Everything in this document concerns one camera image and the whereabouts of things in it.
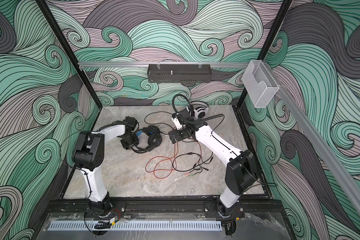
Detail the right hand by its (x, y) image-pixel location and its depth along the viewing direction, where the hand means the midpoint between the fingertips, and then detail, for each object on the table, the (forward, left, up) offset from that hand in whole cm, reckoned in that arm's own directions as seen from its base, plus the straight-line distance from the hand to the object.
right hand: (178, 134), depth 84 cm
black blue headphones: (0, +15, -7) cm, 16 cm away
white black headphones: (+27, -16, -7) cm, 32 cm away
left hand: (+2, +29, -15) cm, 33 cm away
